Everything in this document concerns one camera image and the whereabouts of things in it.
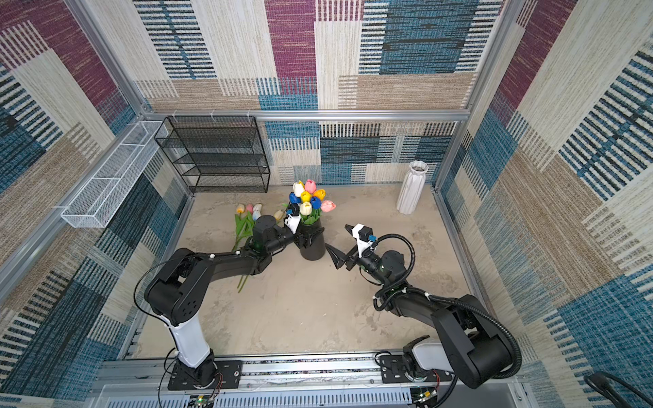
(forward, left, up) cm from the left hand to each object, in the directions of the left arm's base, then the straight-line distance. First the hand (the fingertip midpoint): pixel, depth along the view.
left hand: (316, 218), depth 88 cm
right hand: (-10, -7, +4) cm, 13 cm away
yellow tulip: (-3, +2, +14) cm, 15 cm away
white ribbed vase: (+14, -36, 0) cm, 39 cm away
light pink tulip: (-6, -4, +13) cm, 15 cm away
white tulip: (0, +5, +14) cm, 15 cm away
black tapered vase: (-3, 0, -16) cm, 16 cm away
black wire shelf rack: (+36, +43, 0) cm, 56 cm away
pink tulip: (+1, +1, +14) cm, 14 cm away
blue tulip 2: (-6, -1, +14) cm, 15 cm away
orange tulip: (-3, -2, +15) cm, 15 cm away
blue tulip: (-1, +6, +10) cm, 12 cm away
